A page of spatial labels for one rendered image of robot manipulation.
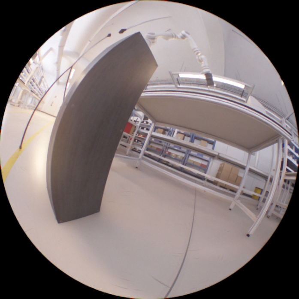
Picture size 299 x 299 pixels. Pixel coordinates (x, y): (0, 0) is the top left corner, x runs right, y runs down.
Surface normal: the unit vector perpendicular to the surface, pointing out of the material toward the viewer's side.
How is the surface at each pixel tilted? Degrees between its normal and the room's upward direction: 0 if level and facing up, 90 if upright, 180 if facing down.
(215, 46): 180
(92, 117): 90
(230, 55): 180
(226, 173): 90
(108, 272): 0
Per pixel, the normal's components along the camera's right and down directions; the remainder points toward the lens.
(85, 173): 0.85, 0.33
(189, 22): -0.37, 0.93
